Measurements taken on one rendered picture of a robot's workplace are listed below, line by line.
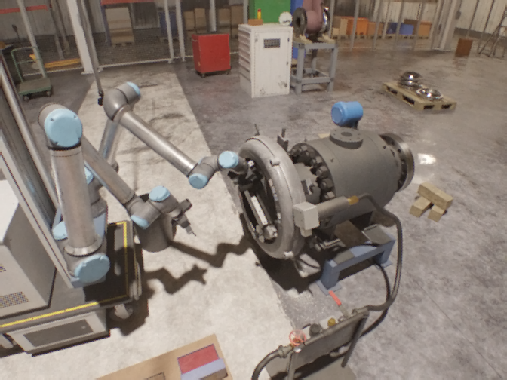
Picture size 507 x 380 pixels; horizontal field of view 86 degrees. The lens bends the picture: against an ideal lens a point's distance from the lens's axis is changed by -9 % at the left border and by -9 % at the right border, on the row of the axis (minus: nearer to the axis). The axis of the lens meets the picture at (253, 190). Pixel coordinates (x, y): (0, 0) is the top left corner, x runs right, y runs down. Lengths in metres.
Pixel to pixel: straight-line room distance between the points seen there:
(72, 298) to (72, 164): 0.95
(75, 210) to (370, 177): 1.54
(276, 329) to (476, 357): 1.19
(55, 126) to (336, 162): 1.37
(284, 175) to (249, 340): 1.00
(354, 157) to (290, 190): 0.54
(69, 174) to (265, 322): 1.38
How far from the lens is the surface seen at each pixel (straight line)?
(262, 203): 1.85
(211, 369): 1.21
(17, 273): 1.77
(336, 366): 1.89
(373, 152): 1.95
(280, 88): 5.64
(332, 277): 2.05
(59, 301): 1.95
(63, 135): 1.13
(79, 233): 1.33
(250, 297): 2.06
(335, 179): 1.72
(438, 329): 2.24
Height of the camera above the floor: 1.70
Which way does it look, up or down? 35 degrees down
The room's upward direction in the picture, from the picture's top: straight up
